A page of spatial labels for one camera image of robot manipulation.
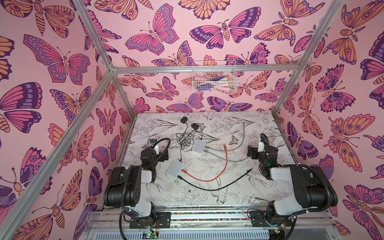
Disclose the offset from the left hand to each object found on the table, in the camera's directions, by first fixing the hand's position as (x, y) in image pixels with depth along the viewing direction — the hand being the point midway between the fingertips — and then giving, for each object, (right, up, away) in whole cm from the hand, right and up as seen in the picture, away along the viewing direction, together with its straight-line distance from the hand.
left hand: (160, 145), depth 94 cm
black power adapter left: (+13, +17, +21) cm, 30 cm away
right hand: (+61, 0, 0) cm, 61 cm away
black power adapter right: (+22, +12, +18) cm, 31 cm away
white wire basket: (+33, +44, +2) cm, 55 cm away
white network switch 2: (+9, -14, -4) cm, 17 cm away
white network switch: (+24, -2, +7) cm, 25 cm away
